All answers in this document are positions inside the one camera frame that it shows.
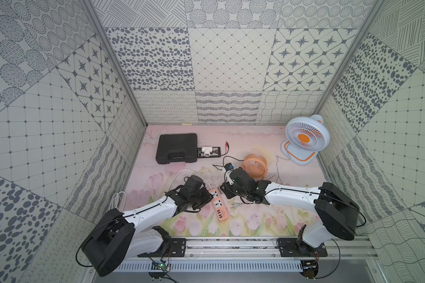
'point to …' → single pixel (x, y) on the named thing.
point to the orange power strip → (219, 206)
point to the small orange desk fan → (255, 165)
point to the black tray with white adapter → (208, 151)
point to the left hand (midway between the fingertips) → (213, 193)
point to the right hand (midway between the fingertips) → (224, 188)
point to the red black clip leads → (227, 148)
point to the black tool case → (177, 148)
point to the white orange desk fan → (305, 137)
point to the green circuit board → (159, 266)
